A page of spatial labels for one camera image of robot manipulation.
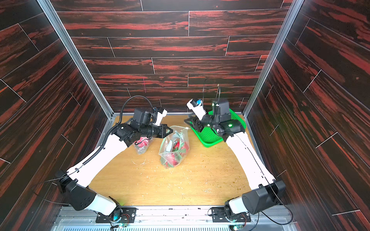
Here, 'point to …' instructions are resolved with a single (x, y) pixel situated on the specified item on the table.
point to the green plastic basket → (207, 137)
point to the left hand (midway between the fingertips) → (173, 130)
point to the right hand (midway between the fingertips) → (191, 115)
